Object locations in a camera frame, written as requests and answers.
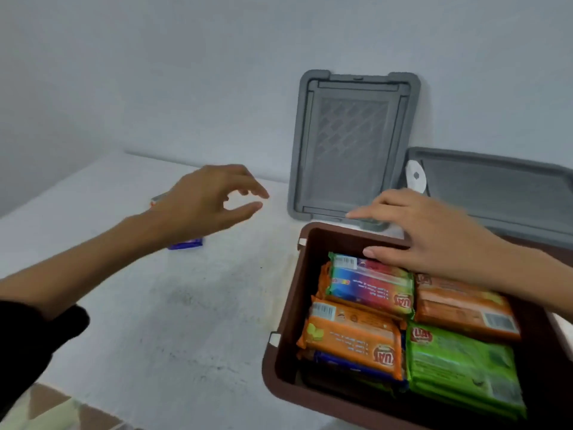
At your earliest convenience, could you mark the person's right hand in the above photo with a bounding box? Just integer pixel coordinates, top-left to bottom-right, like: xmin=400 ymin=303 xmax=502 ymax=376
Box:
xmin=346 ymin=188 xmax=516 ymax=290

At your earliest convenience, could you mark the person's left hand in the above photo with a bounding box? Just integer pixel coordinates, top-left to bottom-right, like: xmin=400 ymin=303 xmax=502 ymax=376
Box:
xmin=150 ymin=164 xmax=270 ymax=247

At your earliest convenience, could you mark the blue snack packet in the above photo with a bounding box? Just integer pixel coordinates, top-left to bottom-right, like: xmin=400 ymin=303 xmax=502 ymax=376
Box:
xmin=168 ymin=236 xmax=205 ymax=251

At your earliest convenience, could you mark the grey plastic lid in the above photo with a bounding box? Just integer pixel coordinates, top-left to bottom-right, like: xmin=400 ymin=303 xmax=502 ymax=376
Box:
xmin=287 ymin=69 xmax=421 ymax=232
xmin=398 ymin=146 xmax=573 ymax=251

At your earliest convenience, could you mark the neat stack of snack packets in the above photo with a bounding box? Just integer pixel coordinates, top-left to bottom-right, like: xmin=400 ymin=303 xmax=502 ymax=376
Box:
xmin=296 ymin=251 xmax=528 ymax=422

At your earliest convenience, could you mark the brown storage box with sticker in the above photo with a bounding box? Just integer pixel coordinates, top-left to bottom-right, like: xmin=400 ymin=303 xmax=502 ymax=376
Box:
xmin=261 ymin=221 xmax=573 ymax=430

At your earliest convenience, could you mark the person's left forearm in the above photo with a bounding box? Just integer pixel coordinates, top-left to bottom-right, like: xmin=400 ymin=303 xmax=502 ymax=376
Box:
xmin=0 ymin=210 xmax=167 ymax=422

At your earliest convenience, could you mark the person's right forearm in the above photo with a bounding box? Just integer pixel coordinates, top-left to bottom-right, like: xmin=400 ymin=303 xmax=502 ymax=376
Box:
xmin=501 ymin=244 xmax=573 ymax=325

